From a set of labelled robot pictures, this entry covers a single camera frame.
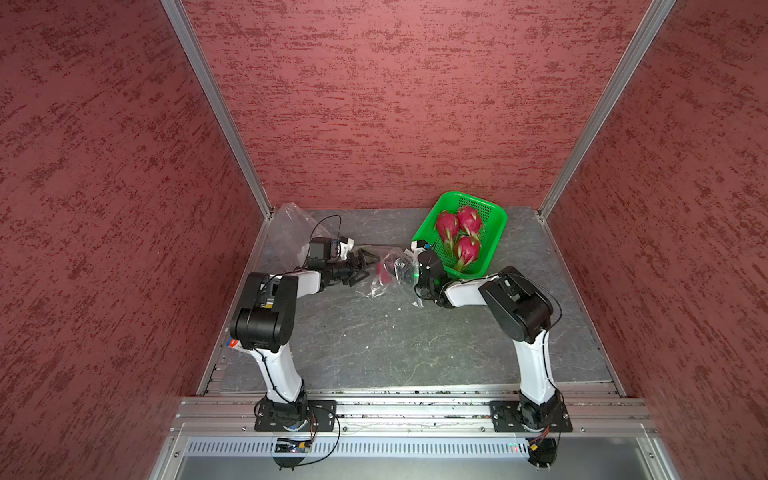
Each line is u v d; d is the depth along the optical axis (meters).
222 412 0.76
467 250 0.99
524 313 0.55
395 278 0.87
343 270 0.86
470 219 1.08
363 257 0.85
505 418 0.74
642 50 0.77
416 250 0.92
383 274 0.90
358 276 0.89
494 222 1.10
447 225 1.06
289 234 1.12
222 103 0.88
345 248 0.91
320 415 0.74
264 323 0.50
